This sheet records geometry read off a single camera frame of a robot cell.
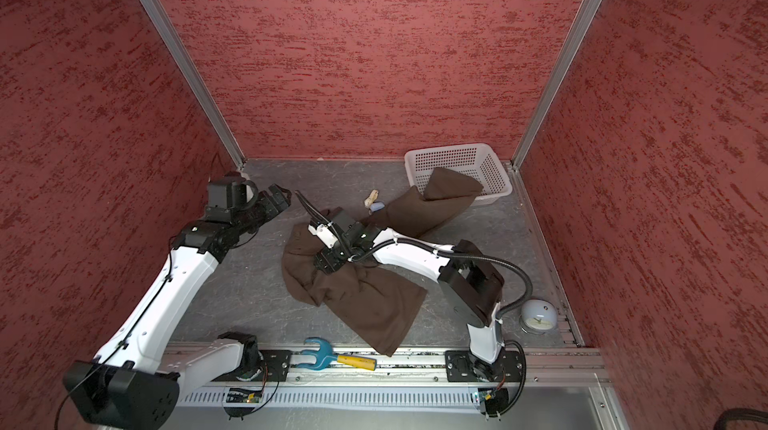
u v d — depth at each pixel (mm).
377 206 1033
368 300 852
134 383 365
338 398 775
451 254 493
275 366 743
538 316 755
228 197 551
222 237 519
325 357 740
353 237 650
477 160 1165
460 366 740
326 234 749
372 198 1067
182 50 877
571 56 880
